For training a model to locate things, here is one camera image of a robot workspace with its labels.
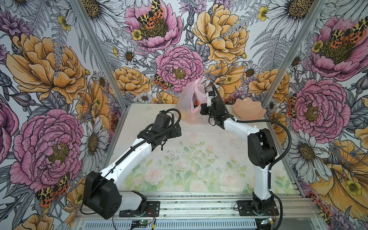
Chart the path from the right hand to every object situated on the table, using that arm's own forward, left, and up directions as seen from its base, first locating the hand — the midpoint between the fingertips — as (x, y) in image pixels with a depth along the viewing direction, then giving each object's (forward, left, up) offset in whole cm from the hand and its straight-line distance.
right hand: (201, 107), depth 97 cm
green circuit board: (-60, +37, -20) cm, 73 cm away
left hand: (-21, +18, +1) cm, 27 cm away
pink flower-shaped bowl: (+12, -40, -16) cm, 45 cm away
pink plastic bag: (+3, +8, +1) cm, 8 cm away
